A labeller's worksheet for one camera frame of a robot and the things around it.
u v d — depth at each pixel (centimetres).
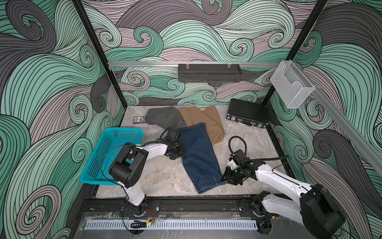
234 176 73
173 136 76
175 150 79
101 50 88
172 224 70
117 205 73
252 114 125
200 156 90
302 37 81
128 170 47
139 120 110
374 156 50
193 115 114
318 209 40
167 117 107
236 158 67
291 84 78
